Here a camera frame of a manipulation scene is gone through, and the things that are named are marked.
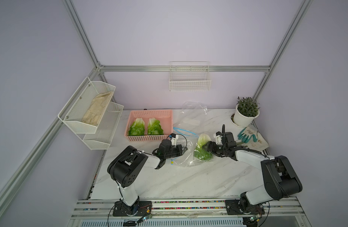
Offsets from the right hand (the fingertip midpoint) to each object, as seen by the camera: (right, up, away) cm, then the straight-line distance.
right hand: (206, 150), depth 92 cm
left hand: (-13, 0, -2) cm, 13 cm away
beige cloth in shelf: (-66, +25, -14) cm, 72 cm away
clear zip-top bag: (-12, +11, +10) cm, 19 cm away
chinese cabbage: (-5, -1, -4) cm, 7 cm away
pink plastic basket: (-30, +23, +22) cm, 44 cm away
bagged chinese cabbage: (-36, +15, +4) cm, 39 cm away
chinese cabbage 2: (-47, +15, +3) cm, 50 cm away
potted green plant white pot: (+30, +27, +6) cm, 41 cm away
